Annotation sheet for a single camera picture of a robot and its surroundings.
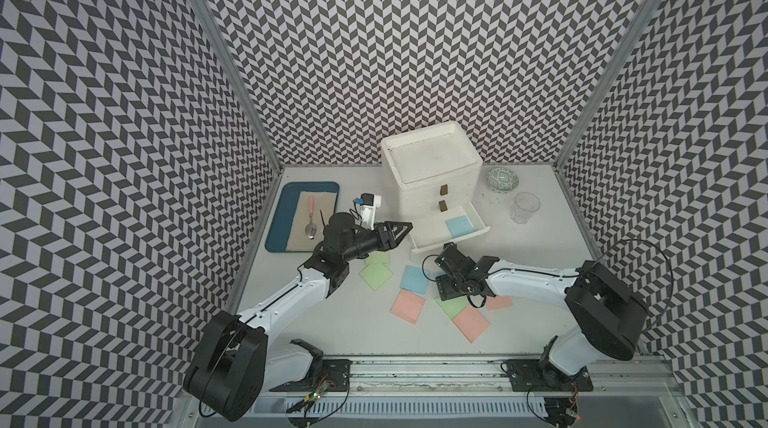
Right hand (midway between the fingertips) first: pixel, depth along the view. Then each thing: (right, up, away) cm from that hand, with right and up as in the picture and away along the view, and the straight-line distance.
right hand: (454, 288), depth 88 cm
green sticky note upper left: (-23, +9, +3) cm, 24 cm away
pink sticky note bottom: (+4, -7, -6) cm, 10 cm away
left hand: (-14, +19, -12) cm, 27 cm away
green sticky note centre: (-1, -3, -6) cm, 7 cm away
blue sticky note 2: (-12, +3, -1) cm, 13 cm away
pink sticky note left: (-14, -4, -3) cm, 15 cm away
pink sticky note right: (+13, -4, -2) cm, 14 cm away
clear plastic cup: (+26, +23, +14) cm, 38 cm away
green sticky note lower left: (-24, +3, +2) cm, 24 cm away
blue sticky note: (+4, +17, +13) cm, 22 cm away
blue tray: (-56, +18, +11) cm, 60 cm away
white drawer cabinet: (-8, +33, -7) cm, 34 cm away
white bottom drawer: (-6, +16, +5) cm, 18 cm away
